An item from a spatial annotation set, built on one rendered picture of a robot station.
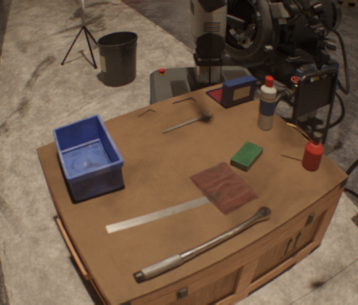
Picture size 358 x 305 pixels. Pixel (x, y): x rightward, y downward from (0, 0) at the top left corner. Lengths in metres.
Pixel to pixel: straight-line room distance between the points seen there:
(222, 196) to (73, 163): 0.55
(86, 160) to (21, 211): 0.72
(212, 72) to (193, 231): 1.18
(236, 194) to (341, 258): 0.77
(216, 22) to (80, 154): 0.99
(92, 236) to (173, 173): 0.38
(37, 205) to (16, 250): 0.33
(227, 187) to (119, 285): 0.50
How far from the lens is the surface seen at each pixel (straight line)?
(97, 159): 1.39
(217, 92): 1.73
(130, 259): 1.08
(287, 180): 1.33
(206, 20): 1.94
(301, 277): 1.64
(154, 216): 1.18
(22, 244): 1.83
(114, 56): 2.67
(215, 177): 1.28
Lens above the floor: 1.35
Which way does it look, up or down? 40 degrees down
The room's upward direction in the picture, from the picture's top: straight up
